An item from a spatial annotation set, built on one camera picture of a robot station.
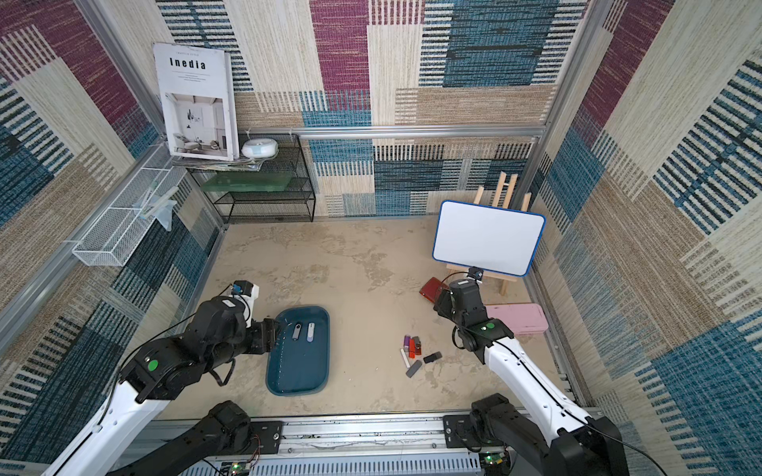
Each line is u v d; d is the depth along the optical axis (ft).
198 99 2.55
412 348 2.86
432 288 3.24
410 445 2.39
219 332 1.62
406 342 2.92
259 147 2.88
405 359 2.78
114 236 2.35
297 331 2.94
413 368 2.77
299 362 2.79
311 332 2.93
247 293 1.98
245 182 3.49
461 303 2.06
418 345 2.88
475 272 2.42
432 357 2.80
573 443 1.31
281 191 3.09
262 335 1.92
